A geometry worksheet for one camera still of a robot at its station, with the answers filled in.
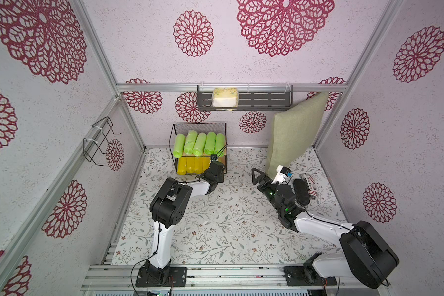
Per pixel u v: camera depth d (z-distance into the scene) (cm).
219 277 76
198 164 104
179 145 95
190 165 104
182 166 106
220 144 93
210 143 94
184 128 112
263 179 73
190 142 95
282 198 64
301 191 96
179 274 75
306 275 67
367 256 42
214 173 81
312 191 97
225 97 90
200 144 95
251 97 94
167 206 55
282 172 74
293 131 85
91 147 73
